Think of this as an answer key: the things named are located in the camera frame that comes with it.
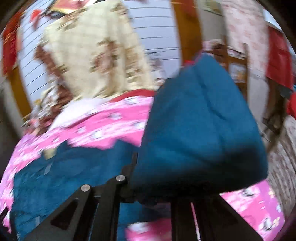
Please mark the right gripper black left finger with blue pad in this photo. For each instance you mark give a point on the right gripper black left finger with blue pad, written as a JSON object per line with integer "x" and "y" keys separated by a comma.
{"x": 90, "y": 213}

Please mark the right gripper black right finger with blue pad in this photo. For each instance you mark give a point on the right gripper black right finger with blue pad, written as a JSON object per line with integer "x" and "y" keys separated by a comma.
{"x": 211, "y": 218}

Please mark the teal down jacket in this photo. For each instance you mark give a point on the teal down jacket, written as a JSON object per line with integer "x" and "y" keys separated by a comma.
{"x": 199, "y": 137}

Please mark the floral cushion lower right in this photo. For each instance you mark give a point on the floral cushion lower right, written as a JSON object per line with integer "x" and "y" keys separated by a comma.
{"x": 281, "y": 167}

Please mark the pink penguin quilt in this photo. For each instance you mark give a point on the pink penguin quilt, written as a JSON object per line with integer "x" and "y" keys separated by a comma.
{"x": 125, "y": 120}

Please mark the white pillow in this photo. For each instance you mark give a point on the white pillow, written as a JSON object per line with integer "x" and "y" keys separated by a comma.
{"x": 78, "y": 110}

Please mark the brown floral cloth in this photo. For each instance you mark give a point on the brown floral cloth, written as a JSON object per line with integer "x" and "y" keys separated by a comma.
{"x": 52, "y": 101}

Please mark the wooden shelf rack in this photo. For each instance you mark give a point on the wooden shelf rack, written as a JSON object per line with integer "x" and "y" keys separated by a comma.
{"x": 235, "y": 62}

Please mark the beige floral bedsheet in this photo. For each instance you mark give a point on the beige floral bedsheet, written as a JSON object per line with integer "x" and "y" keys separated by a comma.
{"x": 97, "y": 52}

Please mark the red hanging cloth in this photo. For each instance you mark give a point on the red hanging cloth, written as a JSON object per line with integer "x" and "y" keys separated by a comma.
{"x": 279, "y": 66}

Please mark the left red chinese knot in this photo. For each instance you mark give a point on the left red chinese knot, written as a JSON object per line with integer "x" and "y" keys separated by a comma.
{"x": 9, "y": 38}

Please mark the pink floral hanging quilt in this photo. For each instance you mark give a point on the pink floral hanging quilt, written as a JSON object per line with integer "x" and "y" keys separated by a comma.
{"x": 245, "y": 24}

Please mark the framed red picture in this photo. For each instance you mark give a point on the framed red picture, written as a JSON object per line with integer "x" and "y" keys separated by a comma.
{"x": 69, "y": 6}

